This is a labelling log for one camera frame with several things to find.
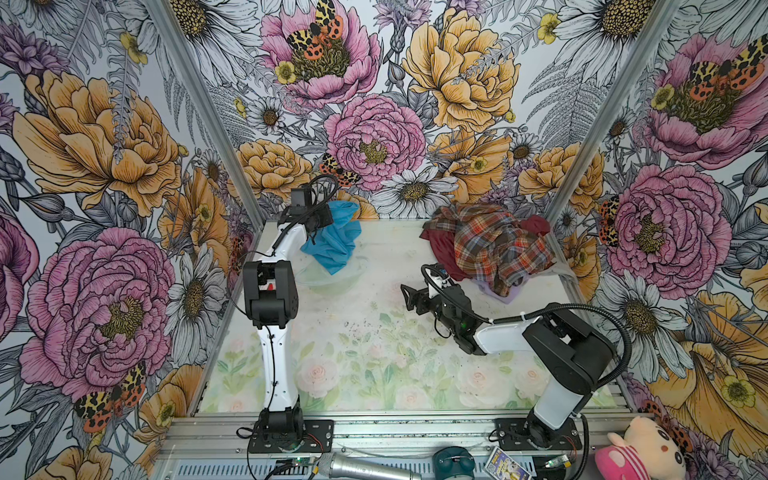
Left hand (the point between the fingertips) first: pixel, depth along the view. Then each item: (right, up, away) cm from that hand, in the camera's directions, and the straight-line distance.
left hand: (328, 219), depth 105 cm
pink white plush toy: (+78, -55, -37) cm, 103 cm away
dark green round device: (+35, -55, -41) cm, 77 cm away
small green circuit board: (+61, -60, -33) cm, 92 cm away
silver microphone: (+10, -59, -37) cm, 70 cm away
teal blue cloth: (+2, -9, 0) cm, 9 cm away
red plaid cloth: (+54, -9, -8) cm, 55 cm away
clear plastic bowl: (-5, -20, +1) cm, 21 cm away
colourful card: (+47, -60, -36) cm, 84 cm away
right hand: (+29, -22, -14) cm, 39 cm away
